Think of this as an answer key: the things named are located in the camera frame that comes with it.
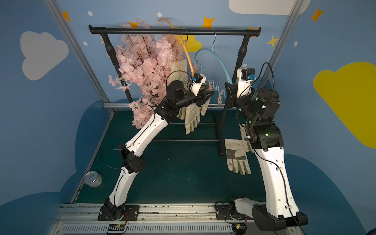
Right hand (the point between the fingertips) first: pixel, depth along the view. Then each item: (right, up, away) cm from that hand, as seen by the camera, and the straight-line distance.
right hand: (231, 81), depth 56 cm
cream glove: (-15, -12, +31) cm, 36 cm away
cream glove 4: (+14, -40, +38) cm, 57 cm away
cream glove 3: (+25, -32, +45) cm, 61 cm away
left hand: (-6, +2, +13) cm, 15 cm away
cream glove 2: (-7, -6, +37) cm, 38 cm away
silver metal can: (-70, -47, +25) cm, 88 cm away
